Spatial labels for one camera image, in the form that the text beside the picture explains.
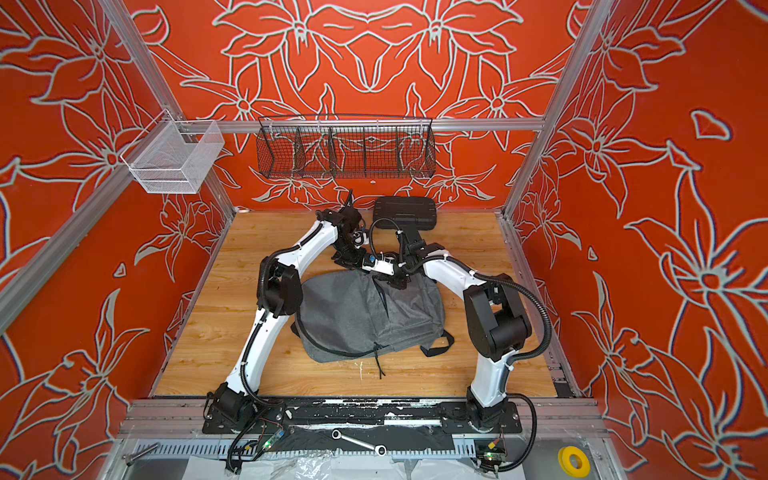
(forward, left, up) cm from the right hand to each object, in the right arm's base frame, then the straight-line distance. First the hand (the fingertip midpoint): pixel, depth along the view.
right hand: (378, 270), depth 91 cm
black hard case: (+27, -11, -2) cm, 29 cm away
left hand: (+6, +6, -6) cm, 11 cm away
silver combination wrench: (-45, 0, -8) cm, 46 cm away
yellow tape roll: (-48, -42, -8) cm, 64 cm away
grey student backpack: (-12, +10, -5) cm, 16 cm away
